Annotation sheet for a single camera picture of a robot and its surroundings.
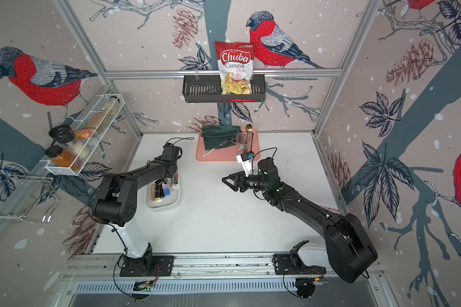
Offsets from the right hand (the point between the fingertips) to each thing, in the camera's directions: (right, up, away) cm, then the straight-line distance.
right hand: (226, 178), depth 77 cm
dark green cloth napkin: (-10, +21, +44) cm, 50 cm away
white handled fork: (-5, +15, +38) cm, 41 cm away
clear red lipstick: (-26, -3, +17) cm, 31 cm away
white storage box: (-29, -14, +13) cm, 35 cm away
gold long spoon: (+11, +23, +29) cm, 39 cm away
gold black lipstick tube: (-35, -10, +15) cm, 39 cm away
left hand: (-34, +6, +20) cm, 40 cm away
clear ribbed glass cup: (+8, +15, +31) cm, 36 cm away
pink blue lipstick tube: (-31, -9, +18) cm, 37 cm away
